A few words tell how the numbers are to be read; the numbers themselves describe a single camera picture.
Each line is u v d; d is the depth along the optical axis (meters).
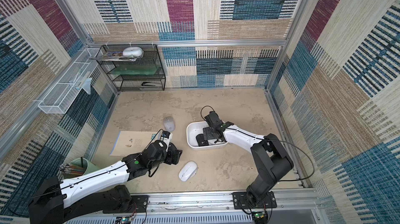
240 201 0.73
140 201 0.75
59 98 0.71
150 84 1.11
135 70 0.94
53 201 0.40
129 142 0.94
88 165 0.71
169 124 0.99
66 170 0.67
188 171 0.82
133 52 0.89
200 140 0.92
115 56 0.92
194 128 0.98
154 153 0.60
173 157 0.71
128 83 1.19
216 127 0.70
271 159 0.45
